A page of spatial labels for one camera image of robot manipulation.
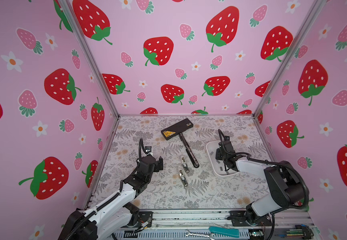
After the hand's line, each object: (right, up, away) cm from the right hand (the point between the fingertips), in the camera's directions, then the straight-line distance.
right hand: (220, 150), depth 95 cm
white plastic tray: (-3, -9, -4) cm, 11 cm away
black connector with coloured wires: (+31, -34, -26) cm, 53 cm away
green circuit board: (+10, -37, -25) cm, 45 cm away
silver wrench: (-12, -37, -25) cm, 46 cm away
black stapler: (-29, +14, +18) cm, 37 cm away
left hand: (-42, -2, -11) cm, 43 cm away
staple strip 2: (-22, -11, -5) cm, 25 cm away
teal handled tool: (-2, -36, -25) cm, 44 cm away
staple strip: (-25, -14, -9) cm, 30 cm away
